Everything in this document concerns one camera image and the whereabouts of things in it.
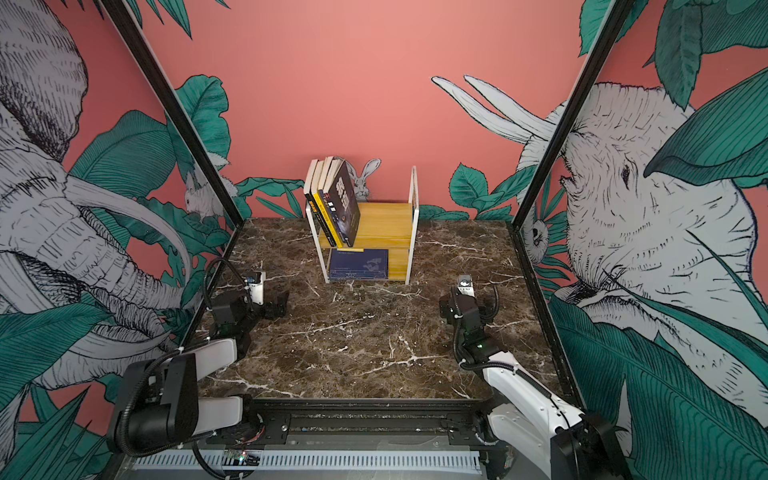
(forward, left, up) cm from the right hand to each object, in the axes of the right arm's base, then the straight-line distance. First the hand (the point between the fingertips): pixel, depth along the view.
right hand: (463, 290), depth 84 cm
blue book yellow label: (+12, +33, -4) cm, 35 cm away
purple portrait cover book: (+12, +37, +22) cm, 45 cm away
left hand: (+4, +58, -4) cm, 58 cm away
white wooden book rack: (+21, +24, +4) cm, 32 cm away
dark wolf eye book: (+17, +34, +19) cm, 43 cm away
